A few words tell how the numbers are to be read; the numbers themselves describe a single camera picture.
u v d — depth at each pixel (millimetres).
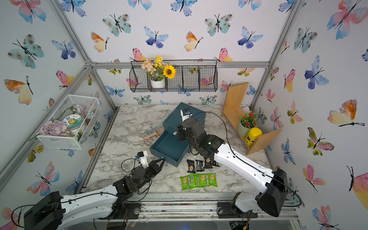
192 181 824
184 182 825
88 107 789
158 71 850
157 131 1052
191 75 964
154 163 713
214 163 884
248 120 866
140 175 602
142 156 734
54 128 596
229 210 736
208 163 886
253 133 840
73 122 652
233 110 1077
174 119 851
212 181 825
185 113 604
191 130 519
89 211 522
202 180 827
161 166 752
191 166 883
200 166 882
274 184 396
